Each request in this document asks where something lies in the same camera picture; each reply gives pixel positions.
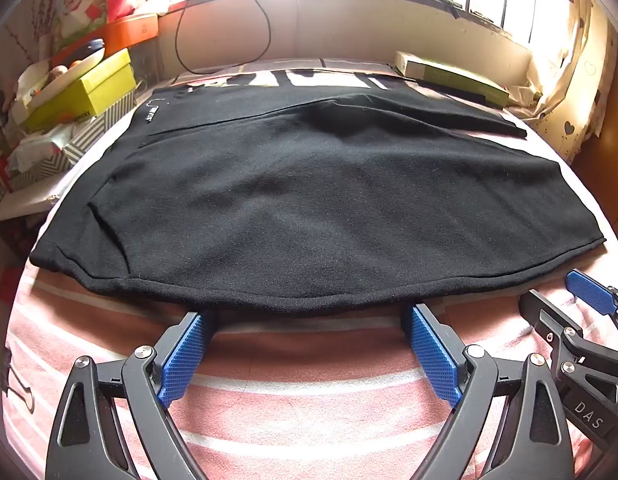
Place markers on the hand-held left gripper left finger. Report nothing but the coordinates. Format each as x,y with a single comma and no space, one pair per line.
184,355

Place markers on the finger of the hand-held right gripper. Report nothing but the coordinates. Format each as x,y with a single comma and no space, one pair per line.
589,287
544,317

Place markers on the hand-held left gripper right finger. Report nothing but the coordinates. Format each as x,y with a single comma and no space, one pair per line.
434,350

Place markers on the black pants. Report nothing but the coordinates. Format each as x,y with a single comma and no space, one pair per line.
314,200

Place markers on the brown wooden cabinet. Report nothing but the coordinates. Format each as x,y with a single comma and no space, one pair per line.
609,170

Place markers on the pink striped bed sheet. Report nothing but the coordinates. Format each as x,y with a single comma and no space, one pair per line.
299,410

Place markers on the black binder clip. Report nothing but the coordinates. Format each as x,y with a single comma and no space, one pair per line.
8,375

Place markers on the cream heart print curtain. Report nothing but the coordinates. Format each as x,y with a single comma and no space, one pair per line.
584,85

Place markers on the white side table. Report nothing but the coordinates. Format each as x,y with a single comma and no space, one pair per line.
14,210

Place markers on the grey chevron striped box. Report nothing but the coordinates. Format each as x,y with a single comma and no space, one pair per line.
89,135

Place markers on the white plastic bag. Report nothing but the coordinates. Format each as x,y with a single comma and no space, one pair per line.
34,152

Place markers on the long green white box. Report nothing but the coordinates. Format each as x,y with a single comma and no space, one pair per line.
439,72

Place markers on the yellow-green shoebox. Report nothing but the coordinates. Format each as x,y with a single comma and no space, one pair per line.
104,85

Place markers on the orange box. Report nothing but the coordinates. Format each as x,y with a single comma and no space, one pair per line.
134,30

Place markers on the dried flower branches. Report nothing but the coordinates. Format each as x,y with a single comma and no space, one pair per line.
19,42

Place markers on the colourful printed bag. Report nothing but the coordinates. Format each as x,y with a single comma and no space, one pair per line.
84,5

